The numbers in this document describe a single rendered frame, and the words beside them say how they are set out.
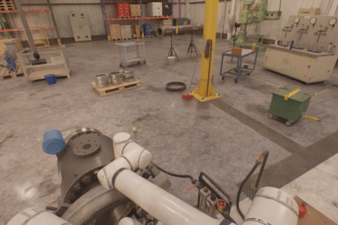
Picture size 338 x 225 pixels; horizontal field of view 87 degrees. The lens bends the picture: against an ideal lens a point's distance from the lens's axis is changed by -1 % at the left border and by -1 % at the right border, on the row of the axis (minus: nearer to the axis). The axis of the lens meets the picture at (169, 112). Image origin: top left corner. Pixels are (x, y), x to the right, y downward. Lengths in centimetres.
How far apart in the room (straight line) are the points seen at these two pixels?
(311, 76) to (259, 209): 595
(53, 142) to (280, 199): 156
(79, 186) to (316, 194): 254
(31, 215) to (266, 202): 64
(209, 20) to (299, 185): 326
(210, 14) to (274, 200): 390
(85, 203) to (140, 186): 60
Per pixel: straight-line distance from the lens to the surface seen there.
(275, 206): 61
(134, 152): 86
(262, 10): 1167
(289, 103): 385
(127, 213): 149
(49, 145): 175
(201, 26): 938
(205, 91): 457
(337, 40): 677
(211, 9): 424
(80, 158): 165
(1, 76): 853
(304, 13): 1173
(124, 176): 74
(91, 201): 123
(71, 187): 158
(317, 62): 637
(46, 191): 286
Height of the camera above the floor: 190
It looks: 29 degrees down
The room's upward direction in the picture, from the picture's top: 1 degrees counter-clockwise
